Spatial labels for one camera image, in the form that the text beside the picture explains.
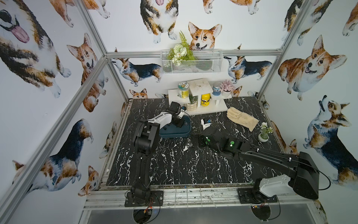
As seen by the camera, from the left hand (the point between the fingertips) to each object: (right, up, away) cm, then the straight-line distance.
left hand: (179, 119), depth 105 cm
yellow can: (+20, +15, +4) cm, 25 cm away
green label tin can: (+3, +20, -10) cm, 23 cm away
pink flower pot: (+32, +22, -12) cm, 40 cm away
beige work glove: (+48, 0, +3) cm, 48 cm away
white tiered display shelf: (+16, +15, +5) cm, 22 cm away
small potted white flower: (+57, -11, -12) cm, 59 cm away
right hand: (+13, -5, -27) cm, 30 cm away
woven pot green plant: (+9, +10, +2) cm, 14 cm away
